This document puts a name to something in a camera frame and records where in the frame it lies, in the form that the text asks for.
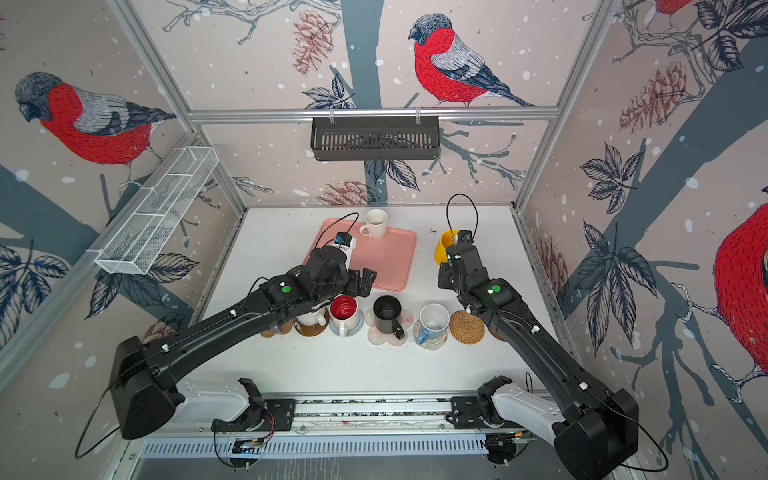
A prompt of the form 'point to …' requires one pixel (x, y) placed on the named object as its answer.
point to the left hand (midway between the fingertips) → (362, 272)
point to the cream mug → (376, 224)
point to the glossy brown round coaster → (311, 330)
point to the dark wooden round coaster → (496, 334)
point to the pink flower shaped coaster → (406, 321)
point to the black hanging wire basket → (368, 138)
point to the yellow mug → (447, 239)
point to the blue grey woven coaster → (335, 326)
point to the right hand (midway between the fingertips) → (446, 268)
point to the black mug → (386, 310)
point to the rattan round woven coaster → (466, 328)
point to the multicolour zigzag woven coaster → (434, 344)
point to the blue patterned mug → (434, 321)
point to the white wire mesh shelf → (155, 214)
